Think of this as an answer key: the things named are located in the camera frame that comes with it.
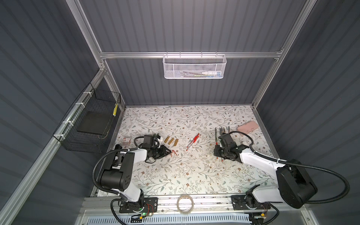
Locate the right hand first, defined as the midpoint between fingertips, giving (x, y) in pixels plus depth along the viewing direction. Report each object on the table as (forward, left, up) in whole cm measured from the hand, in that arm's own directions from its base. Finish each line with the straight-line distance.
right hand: (216, 150), depth 89 cm
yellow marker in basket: (+16, +63, +21) cm, 68 cm away
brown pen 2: (+19, -9, -5) cm, 22 cm away
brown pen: (+19, -7, -4) cm, 21 cm away
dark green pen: (+15, -3, -4) cm, 16 cm away
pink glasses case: (+21, -27, -3) cm, 34 cm away
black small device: (+3, +66, -2) cm, 66 cm away
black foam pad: (+3, +68, +25) cm, 72 cm away
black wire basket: (+18, +75, +28) cm, 82 cm away
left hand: (-1, +30, -3) cm, 30 cm away
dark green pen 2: (+20, -8, -4) cm, 22 cm away
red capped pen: (+9, +15, -5) cm, 18 cm away
